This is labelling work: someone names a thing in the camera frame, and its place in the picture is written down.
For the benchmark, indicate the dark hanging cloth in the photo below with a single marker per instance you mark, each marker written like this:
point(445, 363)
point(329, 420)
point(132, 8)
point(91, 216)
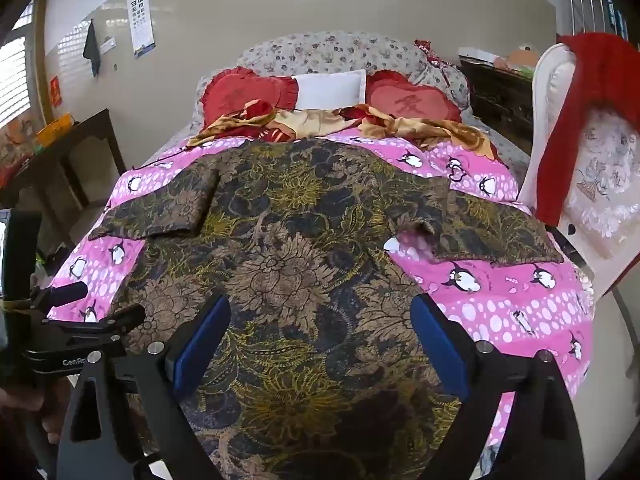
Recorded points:
point(91, 50)

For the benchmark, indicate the dark wooden cabinet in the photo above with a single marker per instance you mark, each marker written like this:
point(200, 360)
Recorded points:
point(495, 100)

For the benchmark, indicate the orange box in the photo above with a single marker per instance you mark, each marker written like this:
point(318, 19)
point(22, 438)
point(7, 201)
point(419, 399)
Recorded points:
point(52, 132)

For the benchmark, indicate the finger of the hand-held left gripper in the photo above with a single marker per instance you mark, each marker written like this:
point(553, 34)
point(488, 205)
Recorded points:
point(65, 293)
point(122, 318)

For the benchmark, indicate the metal drying rack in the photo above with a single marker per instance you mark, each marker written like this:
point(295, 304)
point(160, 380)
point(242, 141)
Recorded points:
point(585, 5)

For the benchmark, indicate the red heart pillow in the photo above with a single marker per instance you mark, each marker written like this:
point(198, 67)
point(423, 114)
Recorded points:
point(410, 100)
point(240, 95)

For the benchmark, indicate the white padded chair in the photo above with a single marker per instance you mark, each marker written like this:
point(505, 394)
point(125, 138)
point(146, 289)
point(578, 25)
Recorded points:
point(550, 90)

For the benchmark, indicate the red paper wall sticker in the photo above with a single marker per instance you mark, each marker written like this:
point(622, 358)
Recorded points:
point(56, 91)

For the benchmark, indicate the person's left hand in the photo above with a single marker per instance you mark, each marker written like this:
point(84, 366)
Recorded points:
point(50, 427)

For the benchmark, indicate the brown floral shirt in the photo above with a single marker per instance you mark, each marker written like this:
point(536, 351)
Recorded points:
point(300, 260)

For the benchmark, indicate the white flat box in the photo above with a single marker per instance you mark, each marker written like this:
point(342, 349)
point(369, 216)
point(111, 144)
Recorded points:
point(477, 53)

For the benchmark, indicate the gold red floral blanket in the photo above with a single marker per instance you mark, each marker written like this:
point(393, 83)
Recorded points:
point(310, 120)

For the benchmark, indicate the red gift box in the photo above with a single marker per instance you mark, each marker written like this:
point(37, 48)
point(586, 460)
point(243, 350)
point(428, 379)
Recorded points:
point(12, 170)

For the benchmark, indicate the pink penguin blanket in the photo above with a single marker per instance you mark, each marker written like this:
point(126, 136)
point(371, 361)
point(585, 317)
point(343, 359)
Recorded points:
point(500, 300)

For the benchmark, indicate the printed cardboard box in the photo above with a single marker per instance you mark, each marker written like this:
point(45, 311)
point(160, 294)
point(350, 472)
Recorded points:
point(15, 140)

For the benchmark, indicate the white embroidered cloth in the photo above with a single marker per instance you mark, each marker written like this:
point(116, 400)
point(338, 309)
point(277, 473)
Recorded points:
point(600, 185)

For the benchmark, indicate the eye chart poster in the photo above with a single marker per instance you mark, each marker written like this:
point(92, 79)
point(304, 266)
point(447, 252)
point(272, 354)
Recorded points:
point(140, 20)

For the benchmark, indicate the barred window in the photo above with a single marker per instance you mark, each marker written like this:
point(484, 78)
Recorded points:
point(12, 80)

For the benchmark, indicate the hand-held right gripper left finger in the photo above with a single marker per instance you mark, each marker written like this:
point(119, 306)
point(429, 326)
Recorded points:
point(200, 345)

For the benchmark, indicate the white pillow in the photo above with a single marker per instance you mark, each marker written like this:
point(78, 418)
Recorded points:
point(325, 87)

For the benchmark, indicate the red knot decoration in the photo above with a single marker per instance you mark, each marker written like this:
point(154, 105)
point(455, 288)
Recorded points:
point(431, 52)

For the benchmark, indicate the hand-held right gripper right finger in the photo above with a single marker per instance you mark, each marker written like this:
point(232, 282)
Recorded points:
point(440, 345)

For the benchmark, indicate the dark wooden table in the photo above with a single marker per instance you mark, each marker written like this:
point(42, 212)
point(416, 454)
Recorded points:
point(85, 130)

